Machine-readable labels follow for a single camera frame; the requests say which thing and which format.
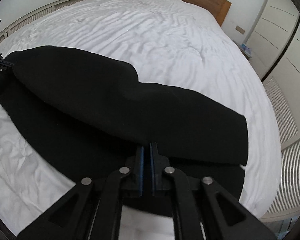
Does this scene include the black pants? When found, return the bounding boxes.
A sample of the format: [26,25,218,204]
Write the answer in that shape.
[0,46,248,199]

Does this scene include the white low louvred cabinet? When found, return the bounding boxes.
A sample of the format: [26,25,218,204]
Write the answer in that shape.
[0,0,83,43]

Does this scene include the wooden bedside table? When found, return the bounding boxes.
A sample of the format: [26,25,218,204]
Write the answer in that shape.
[233,40,266,80]

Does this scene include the white duvet on bed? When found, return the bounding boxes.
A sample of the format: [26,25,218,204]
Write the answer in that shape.
[0,0,281,235]

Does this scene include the white wardrobe with louvred doors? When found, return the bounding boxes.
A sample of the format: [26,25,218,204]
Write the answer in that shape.
[246,0,300,222]

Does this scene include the beige wall switch plate right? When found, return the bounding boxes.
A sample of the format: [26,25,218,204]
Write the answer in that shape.
[235,25,245,35]

